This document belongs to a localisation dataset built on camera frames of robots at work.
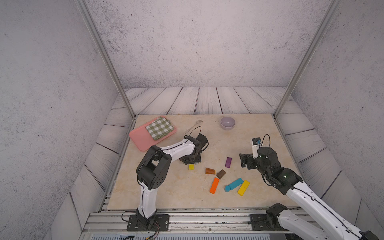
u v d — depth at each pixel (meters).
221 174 0.89
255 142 0.67
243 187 0.84
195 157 0.80
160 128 1.11
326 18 0.74
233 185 0.85
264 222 0.71
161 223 0.73
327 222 0.42
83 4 0.69
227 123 1.12
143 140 1.06
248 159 0.68
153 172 0.51
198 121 1.18
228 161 0.94
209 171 0.90
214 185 0.85
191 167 0.91
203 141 0.80
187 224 0.74
